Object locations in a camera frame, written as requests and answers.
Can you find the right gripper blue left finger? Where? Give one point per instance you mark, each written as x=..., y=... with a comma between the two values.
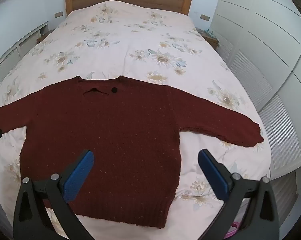
x=31, y=220

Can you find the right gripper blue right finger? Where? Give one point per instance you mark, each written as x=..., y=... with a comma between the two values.
x=249, y=202

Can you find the dark red knit sweater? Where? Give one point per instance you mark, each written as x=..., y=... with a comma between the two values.
x=133, y=129

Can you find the pink object on floor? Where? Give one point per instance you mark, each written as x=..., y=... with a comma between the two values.
x=233, y=229

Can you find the white low radiator cabinet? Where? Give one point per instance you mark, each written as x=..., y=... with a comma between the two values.
x=16, y=52

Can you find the floral pink bed cover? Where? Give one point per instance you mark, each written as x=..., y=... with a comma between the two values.
x=114, y=39

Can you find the right wooden nightstand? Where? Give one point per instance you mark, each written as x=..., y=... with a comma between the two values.
x=209, y=38

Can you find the left wall socket plate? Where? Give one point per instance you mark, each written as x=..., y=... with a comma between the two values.
x=58, y=14

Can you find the wall socket plate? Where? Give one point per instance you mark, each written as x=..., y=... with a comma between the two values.
x=58, y=14
x=204, y=17

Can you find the right wall socket plate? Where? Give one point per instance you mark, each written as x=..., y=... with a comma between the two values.
x=204, y=17

